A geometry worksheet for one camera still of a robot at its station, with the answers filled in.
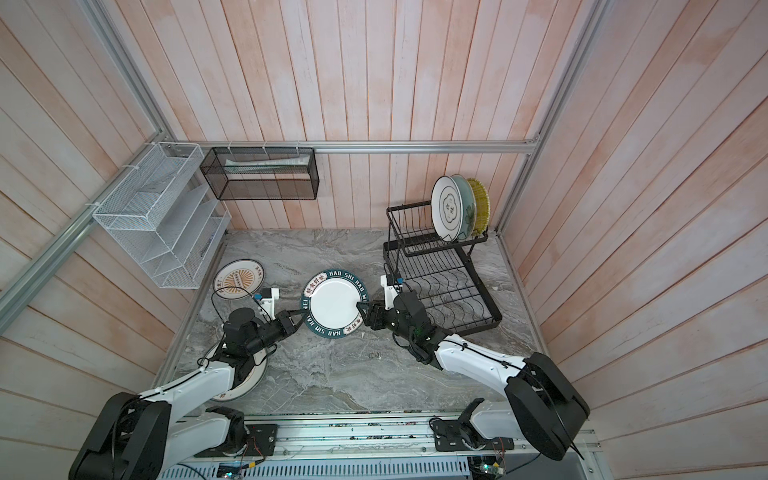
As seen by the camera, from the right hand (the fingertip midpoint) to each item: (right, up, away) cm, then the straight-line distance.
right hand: (364, 304), depth 82 cm
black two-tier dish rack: (+27, +7, +23) cm, 36 cm away
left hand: (-15, -4, +1) cm, 16 cm away
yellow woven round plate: (+33, +27, 0) cm, 43 cm away
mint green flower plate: (+30, +27, +1) cm, 40 cm away
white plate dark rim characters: (+25, +28, +7) cm, 38 cm away
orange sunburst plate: (-46, +5, +23) cm, 52 cm away
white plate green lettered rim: (-10, +1, +3) cm, 10 cm away
